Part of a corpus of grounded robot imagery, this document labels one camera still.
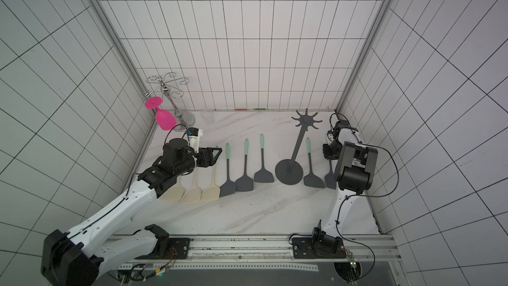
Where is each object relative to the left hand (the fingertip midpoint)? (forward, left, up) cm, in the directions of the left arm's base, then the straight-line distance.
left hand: (214, 153), depth 78 cm
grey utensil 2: (-3, -43, -19) cm, 47 cm away
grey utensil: (-2, -52, -18) cm, 55 cm away
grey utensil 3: (0, -21, -19) cm, 28 cm away
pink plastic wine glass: (+18, +26, 0) cm, 32 cm away
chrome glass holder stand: (+34, +26, +9) cm, 44 cm away
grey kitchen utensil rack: (+2, -34, -19) cm, 38 cm away
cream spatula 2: (-9, +2, -18) cm, 20 cm away
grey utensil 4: (-5, -13, -18) cm, 22 cm away
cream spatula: (-10, +11, -19) cm, 24 cm away
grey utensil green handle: (-7, -6, -18) cm, 20 cm away
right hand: (+11, -57, -18) cm, 61 cm away
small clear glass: (+34, +11, -15) cm, 39 cm away
